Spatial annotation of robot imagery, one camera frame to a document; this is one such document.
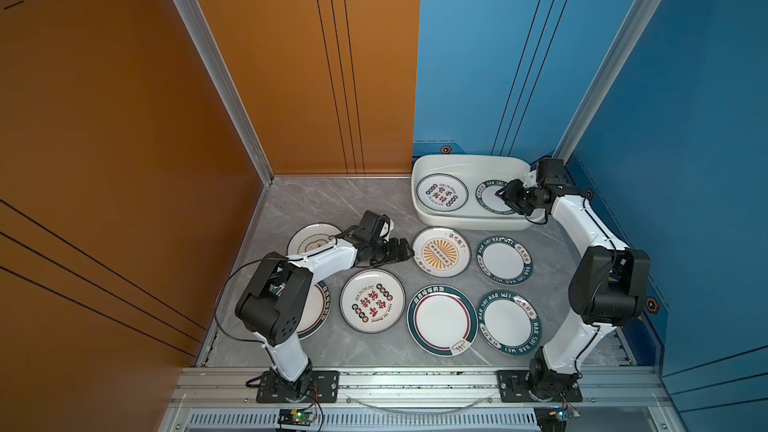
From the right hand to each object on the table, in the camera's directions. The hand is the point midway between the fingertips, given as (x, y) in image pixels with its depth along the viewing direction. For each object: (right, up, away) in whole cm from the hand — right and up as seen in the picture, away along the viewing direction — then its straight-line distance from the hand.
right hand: (498, 194), depth 92 cm
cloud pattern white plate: (-61, -14, +9) cm, 64 cm away
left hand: (-29, -18, -2) cm, 34 cm away
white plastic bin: (-1, +11, +27) cm, 29 cm away
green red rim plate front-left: (-55, -34, -7) cm, 65 cm away
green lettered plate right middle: (+4, -22, +5) cm, 22 cm away
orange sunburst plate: (-17, -19, +5) cm, 26 cm away
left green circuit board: (-56, -54, -21) cm, 81 cm away
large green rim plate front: (-19, -36, -9) cm, 42 cm away
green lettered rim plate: (+3, -1, +19) cm, 19 cm away
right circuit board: (+5, -55, -22) cm, 59 cm away
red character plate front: (-39, -32, -5) cm, 50 cm away
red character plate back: (-14, +1, +21) cm, 25 cm away
